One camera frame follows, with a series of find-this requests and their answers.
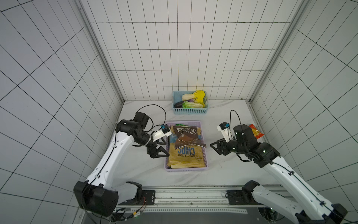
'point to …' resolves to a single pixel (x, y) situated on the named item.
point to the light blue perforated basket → (177, 96)
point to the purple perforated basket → (196, 123)
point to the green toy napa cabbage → (186, 104)
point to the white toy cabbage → (187, 96)
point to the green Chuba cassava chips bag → (177, 124)
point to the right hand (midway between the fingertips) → (210, 143)
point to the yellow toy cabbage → (200, 94)
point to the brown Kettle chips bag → (186, 135)
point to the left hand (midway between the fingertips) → (161, 149)
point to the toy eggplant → (178, 104)
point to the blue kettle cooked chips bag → (188, 156)
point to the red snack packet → (257, 133)
